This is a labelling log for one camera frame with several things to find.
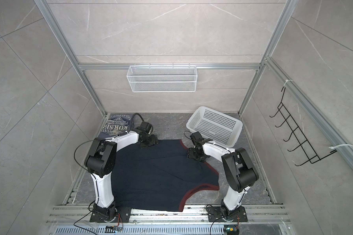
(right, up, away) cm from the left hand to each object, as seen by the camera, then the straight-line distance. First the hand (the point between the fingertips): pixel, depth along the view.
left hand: (153, 139), depth 101 cm
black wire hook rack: (+75, +1, -37) cm, 83 cm away
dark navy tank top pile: (+5, -21, -16) cm, 27 cm away
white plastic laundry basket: (+45, +10, +10) cm, 48 cm away
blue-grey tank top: (-29, +11, +7) cm, 32 cm away
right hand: (+27, -10, -6) cm, 29 cm away
